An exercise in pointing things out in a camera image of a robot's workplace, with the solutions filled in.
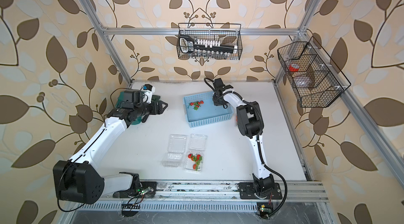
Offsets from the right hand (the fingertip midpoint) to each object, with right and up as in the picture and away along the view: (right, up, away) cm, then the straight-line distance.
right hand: (221, 101), depth 107 cm
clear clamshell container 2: (-15, -24, -18) cm, 34 cm away
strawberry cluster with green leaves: (-17, -1, -1) cm, 17 cm away
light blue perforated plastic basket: (-14, -6, -2) cm, 16 cm away
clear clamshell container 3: (-27, -25, -19) cm, 41 cm away
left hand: (-35, 0, -25) cm, 43 cm away
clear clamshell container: (+9, -12, -8) cm, 17 cm away
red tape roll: (+36, +19, -26) cm, 48 cm away
